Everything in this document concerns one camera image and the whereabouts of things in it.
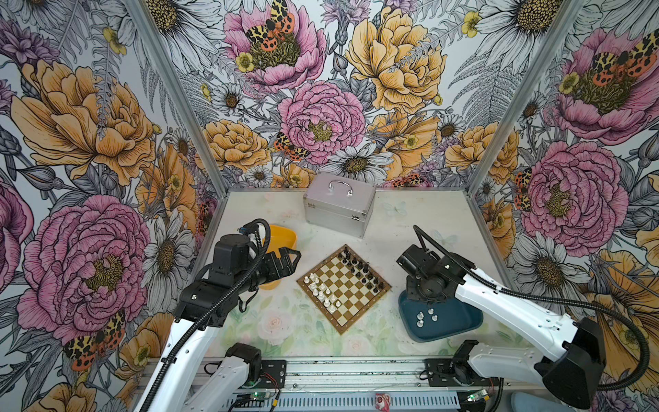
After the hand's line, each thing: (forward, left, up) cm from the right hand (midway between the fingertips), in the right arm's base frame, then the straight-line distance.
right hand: (420, 302), depth 76 cm
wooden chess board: (+10, +22, -10) cm, 26 cm away
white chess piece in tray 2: (+1, -6, -11) cm, 12 cm away
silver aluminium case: (+36, +22, +5) cm, 43 cm away
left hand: (+5, +37, +13) cm, 40 cm away
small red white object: (-23, +13, -6) cm, 27 cm away
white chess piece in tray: (-1, -2, -10) cm, 10 cm away
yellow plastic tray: (+31, +46, -8) cm, 56 cm away
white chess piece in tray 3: (-3, -2, -11) cm, 11 cm away
